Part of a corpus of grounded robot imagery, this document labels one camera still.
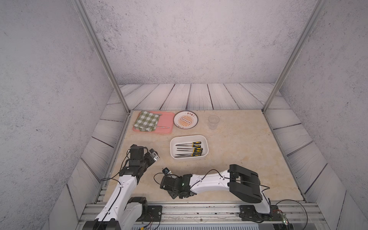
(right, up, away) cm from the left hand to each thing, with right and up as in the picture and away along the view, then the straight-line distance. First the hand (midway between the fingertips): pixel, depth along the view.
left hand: (154, 155), depth 85 cm
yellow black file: (+24, +6, +14) cm, 28 cm away
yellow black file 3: (+25, +1, +11) cm, 27 cm away
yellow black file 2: (+23, +4, +13) cm, 27 cm away
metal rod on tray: (-1, +16, +28) cm, 32 cm away
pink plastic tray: (+2, +18, +27) cm, 32 cm away
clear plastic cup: (+39, +21, +25) cm, 51 cm away
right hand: (+11, -18, -4) cm, 21 cm away
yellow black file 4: (+23, -1, +9) cm, 24 cm away
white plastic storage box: (+20, +3, +14) cm, 25 cm away
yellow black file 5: (+19, -2, +8) cm, 21 cm away
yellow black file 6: (+22, -2, +8) cm, 24 cm away
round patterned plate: (+18, +21, +29) cm, 41 cm away
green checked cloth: (-13, +20, +28) cm, 37 cm away
